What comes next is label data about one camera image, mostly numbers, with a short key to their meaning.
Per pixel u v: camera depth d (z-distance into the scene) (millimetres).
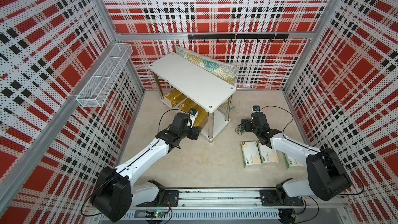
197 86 750
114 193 395
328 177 427
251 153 842
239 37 883
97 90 703
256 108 789
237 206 719
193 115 727
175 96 987
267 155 821
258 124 690
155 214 692
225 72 808
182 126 658
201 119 803
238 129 976
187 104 934
